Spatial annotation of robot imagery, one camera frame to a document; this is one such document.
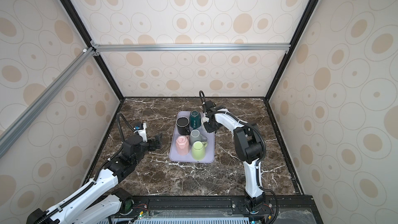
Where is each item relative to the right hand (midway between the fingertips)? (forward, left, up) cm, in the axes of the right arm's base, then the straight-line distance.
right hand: (212, 127), depth 98 cm
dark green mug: (+3, +11, +5) cm, 13 cm away
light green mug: (-18, +9, +6) cm, 21 cm away
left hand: (-12, +29, +15) cm, 35 cm away
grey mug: (-9, +10, +6) cm, 15 cm away
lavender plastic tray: (-18, +3, -5) cm, 18 cm away
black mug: (-2, +18, +6) cm, 19 cm away
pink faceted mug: (-15, +17, +6) cm, 23 cm away
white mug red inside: (+3, +5, +4) cm, 7 cm away
